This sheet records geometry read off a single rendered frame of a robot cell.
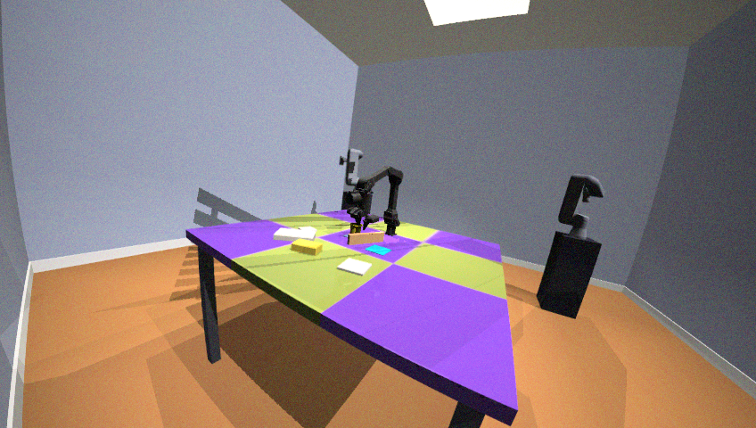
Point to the yellow block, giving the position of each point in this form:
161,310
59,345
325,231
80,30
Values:
306,247

